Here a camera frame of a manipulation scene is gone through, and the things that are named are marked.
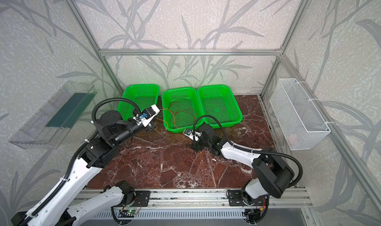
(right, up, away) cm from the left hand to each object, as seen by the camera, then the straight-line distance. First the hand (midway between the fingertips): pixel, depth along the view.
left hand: (162, 103), depth 59 cm
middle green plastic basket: (+1, -3, +52) cm, 53 cm away
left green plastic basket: (-30, +8, +60) cm, 67 cm away
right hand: (+11, -16, +28) cm, 34 cm away
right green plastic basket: (+29, +3, +57) cm, 64 cm away
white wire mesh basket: (+58, -8, +2) cm, 58 cm away
